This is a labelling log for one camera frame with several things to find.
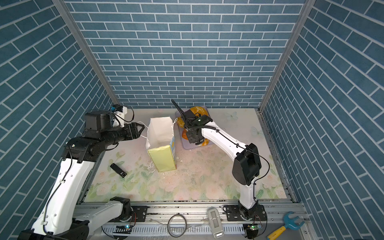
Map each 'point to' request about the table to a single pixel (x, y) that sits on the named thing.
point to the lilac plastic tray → (208, 114)
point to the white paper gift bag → (160, 143)
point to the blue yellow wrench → (289, 223)
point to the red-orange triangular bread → (184, 134)
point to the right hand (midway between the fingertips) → (193, 135)
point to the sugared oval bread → (199, 110)
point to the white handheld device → (215, 223)
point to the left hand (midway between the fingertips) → (140, 126)
